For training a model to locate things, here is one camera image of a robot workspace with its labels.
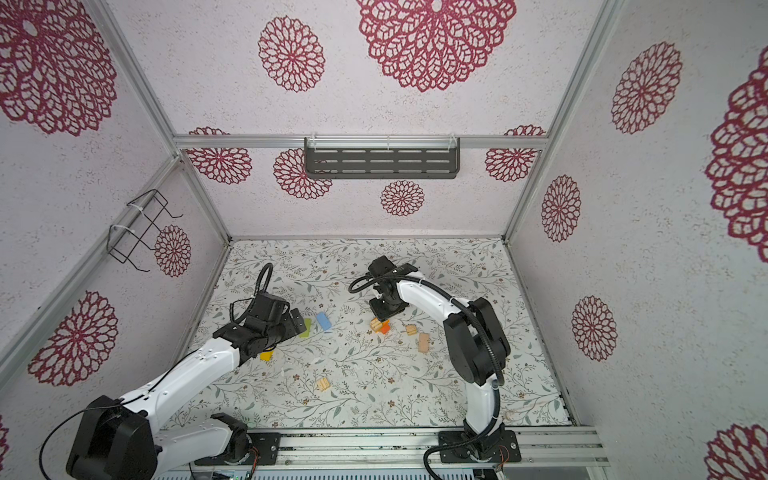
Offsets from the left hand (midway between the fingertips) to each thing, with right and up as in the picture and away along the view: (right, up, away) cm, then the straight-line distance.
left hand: (291, 330), depth 87 cm
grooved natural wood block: (+25, +1, +3) cm, 25 cm away
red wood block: (+27, 0, +6) cm, 28 cm away
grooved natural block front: (+10, -15, -3) cm, 18 cm away
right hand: (+27, +5, +5) cm, 28 cm away
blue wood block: (+7, +1, +11) cm, 13 cm away
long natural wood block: (+39, -5, +5) cm, 40 cm away
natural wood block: (+36, -2, +8) cm, 37 cm away
